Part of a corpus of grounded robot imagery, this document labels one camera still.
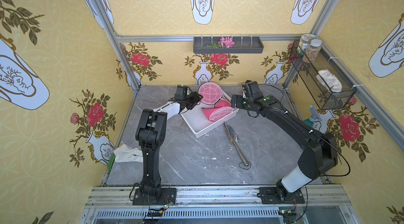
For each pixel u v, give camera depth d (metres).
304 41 0.85
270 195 0.73
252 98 0.64
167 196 0.73
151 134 0.56
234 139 0.97
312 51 0.80
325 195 0.76
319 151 0.43
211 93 1.09
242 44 0.92
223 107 0.89
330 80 0.69
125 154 0.86
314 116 0.79
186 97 0.89
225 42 0.88
